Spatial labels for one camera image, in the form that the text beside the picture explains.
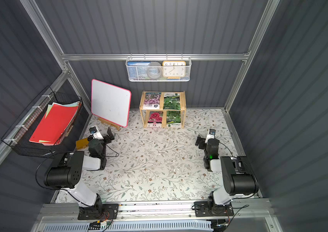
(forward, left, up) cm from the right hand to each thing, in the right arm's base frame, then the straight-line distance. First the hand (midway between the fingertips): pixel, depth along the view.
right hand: (210, 136), depth 93 cm
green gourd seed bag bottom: (+21, +23, -7) cm, 32 cm away
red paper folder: (-5, +84, +23) cm, 87 cm away
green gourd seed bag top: (+20, +25, +12) cm, 34 cm away
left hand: (+1, +70, +6) cm, 70 cm away
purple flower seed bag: (+20, +38, +13) cm, 45 cm away
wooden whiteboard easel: (+14, +72, -4) cm, 74 cm away
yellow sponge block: (-1, +88, -8) cm, 88 cm away
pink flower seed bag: (+20, +38, -7) cm, 43 cm away
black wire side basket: (-20, +91, +27) cm, 97 cm away
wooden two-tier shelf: (+20, +31, +13) cm, 39 cm away
